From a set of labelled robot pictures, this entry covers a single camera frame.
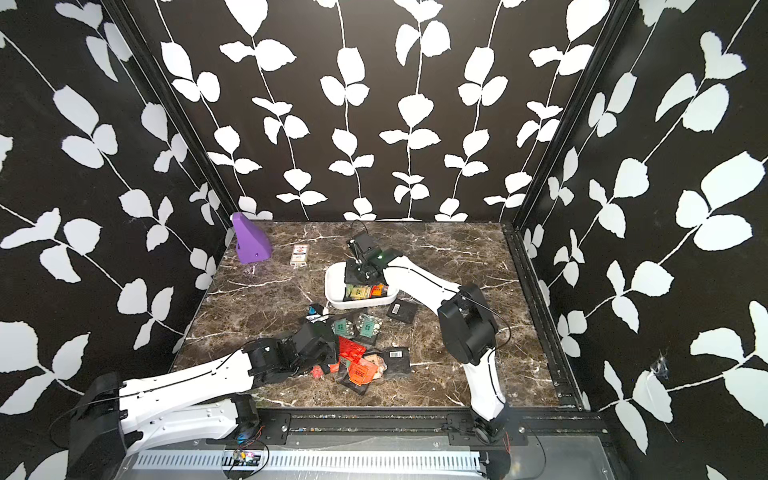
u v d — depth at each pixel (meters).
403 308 0.95
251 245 1.04
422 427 0.75
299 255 1.08
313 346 0.59
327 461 0.70
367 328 0.91
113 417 0.41
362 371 0.82
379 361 0.84
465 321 0.52
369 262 0.69
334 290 1.00
